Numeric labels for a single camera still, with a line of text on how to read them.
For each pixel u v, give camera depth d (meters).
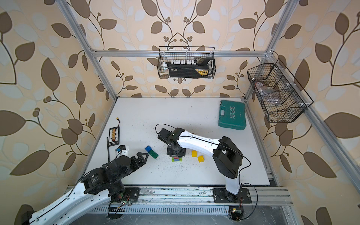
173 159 0.87
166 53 0.91
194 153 0.91
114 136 0.96
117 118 1.08
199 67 0.83
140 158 0.67
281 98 0.74
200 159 0.86
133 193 0.75
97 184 0.51
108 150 0.91
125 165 0.57
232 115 1.02
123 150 0.70
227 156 0.46
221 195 0.74
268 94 0.69
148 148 0.91
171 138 0.60
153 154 0.89
